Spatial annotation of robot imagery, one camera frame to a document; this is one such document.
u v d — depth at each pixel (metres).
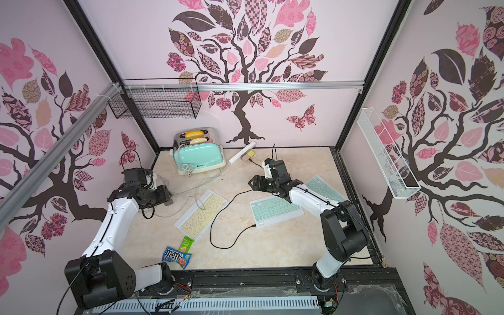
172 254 0.79
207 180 1.07
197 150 0.97
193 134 1.01
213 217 0.92
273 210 0.93
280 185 0.69
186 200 0.92
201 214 0.92
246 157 1.14
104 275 0.40
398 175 0.75
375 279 0.76
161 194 0.74
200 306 0.70
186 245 0.83
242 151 1.14
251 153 1.16
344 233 0.45
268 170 0.81
